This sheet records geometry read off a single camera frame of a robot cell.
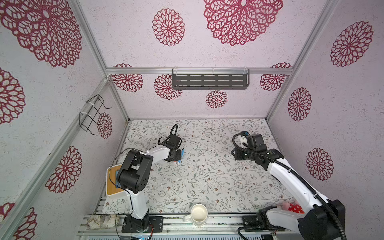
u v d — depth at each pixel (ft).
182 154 3.30
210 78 3.03
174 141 2.60
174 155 2.85
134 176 1.64
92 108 2.55
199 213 2.54
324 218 1.27
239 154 2.35
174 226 2.40
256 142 1.99
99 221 2.35
